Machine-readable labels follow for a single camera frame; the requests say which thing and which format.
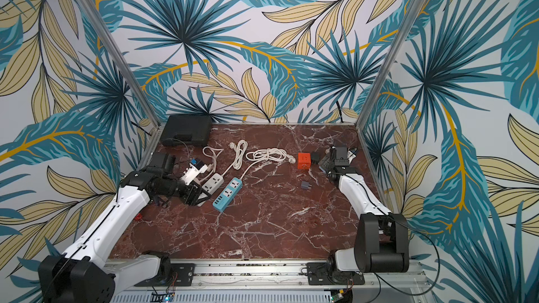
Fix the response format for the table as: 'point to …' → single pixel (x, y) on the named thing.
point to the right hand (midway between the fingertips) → (333, 164)
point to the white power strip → (214, 182)
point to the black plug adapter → (315, 157)
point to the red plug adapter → (304, 160)
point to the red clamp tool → (138, 217)
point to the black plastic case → (187, 130)
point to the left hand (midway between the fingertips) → (202, 195)
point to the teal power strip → (227, 195)
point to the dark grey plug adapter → (306, 185)
